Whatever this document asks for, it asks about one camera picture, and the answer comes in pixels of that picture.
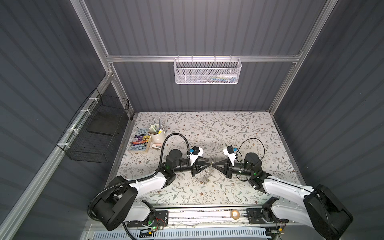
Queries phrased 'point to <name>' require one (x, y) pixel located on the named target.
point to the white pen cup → (157, 135)
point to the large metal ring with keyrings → (207, 175)
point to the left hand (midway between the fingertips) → (209, 162)
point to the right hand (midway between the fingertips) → (215, 167)
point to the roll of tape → (235, 217)
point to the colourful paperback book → (140, 141)
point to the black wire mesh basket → (93, 129)
